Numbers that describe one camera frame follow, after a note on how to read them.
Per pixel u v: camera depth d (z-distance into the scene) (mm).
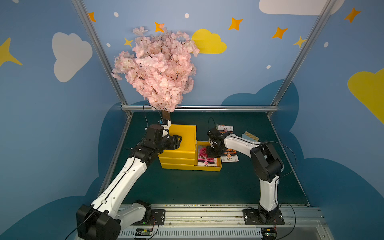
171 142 675
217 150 832
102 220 370
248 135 1081
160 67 584
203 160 937
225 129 1109
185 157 778
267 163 528
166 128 681
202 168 911
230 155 977
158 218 738
